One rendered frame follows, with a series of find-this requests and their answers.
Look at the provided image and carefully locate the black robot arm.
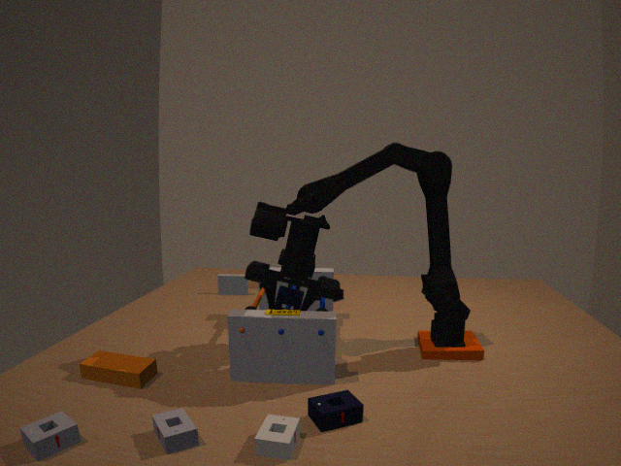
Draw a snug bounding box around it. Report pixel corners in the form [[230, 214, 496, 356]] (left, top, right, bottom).
[[249, 143, 471, 348]]

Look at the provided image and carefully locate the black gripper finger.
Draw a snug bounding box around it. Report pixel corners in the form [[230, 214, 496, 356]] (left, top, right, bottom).
[[259, 281, 277, 310], [300, 289, 321, 311]]

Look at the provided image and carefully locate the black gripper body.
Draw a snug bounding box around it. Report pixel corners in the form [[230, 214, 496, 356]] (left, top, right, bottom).
[[245, 243, 341, 300]]

